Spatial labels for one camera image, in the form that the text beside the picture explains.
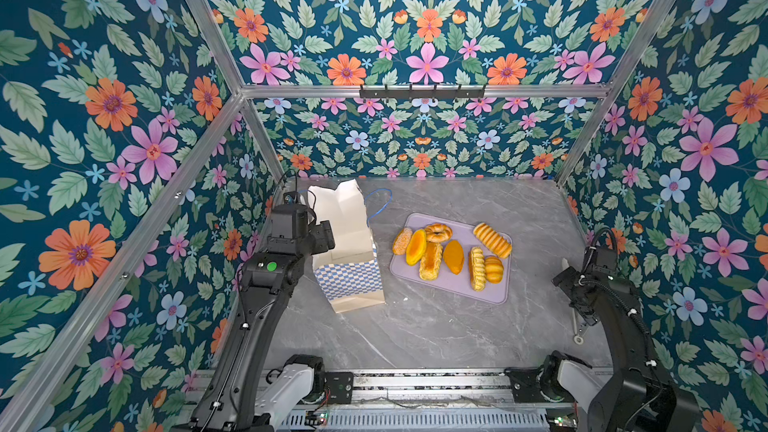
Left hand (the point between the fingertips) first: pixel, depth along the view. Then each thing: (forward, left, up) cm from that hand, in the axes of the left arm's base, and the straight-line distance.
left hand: (317, 221), depth 71 cm
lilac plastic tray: (-5, -34, -28) cm, 44 cm away
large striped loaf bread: (+7, -52, -25) cm, 58 cm away
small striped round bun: (-2, -49, -27) cm, 56 cm away
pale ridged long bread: (-4, -43, -24) cm, 50 cm away
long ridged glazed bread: (+2, -30, -25) cm, 39 cm away
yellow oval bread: (+6, -25, -24) cm, 36 cm away
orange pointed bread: (+2, -37, -25) cm, 45 cm away
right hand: (-13, -67, -21) cm, 72 cm away
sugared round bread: (+8, -21, -24) cm, 33 cm away
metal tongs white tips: (-24, -67, -27) cm, 76 cm away
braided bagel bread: (+12, -33, -26) cm, 44 cm away
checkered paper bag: (-11, -7, -8) cm, 15 cm away
